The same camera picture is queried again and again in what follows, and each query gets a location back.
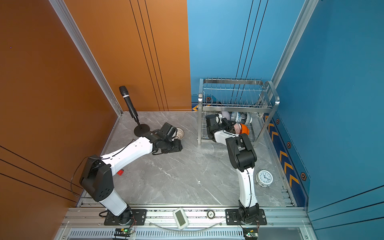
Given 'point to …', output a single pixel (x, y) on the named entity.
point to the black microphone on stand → (142, 128)
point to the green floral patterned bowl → (238, 128)
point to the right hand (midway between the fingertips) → (238, 122)
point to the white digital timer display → (181, 218)
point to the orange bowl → (244, 129)
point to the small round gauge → (211, 214)
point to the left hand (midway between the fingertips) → (180, 145)
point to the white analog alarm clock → (264, 178)
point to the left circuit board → (126, 232)
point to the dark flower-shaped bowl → (249, 119)
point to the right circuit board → (250, 233)
